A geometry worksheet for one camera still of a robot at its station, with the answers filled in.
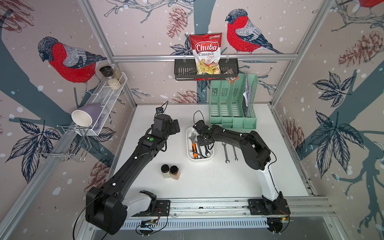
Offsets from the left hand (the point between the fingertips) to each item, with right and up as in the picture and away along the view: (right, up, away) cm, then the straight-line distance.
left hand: (172, 119), depth 80 cm
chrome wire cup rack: (-43, -11, -14) cm, 47 cm away
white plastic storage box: (+9, -20, +12) cm, 25 cm away
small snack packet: (+35, +24, +10) cm, 44 cm away
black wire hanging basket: (+6, +32, +15) cm, 35 cm away
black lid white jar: (-34, +21, +3) cm, 40 cm away
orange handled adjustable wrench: (+11, -13, +18) cm, 25 cm away
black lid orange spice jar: (+2, -28, -4) cm, 28 cm away
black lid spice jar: (-3, -27, -3) cm, 27 cm away
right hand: (+17, -15, +19) cm, 29 cm away
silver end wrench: (+32, -26, +10) cm, 43 cm away
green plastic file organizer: (+39, +12, +42) cm, 58 cm away
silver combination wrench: (+14, -19, +15) cm, 28 cm away
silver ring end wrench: (+20, -21, +15) cm, 32 cm away
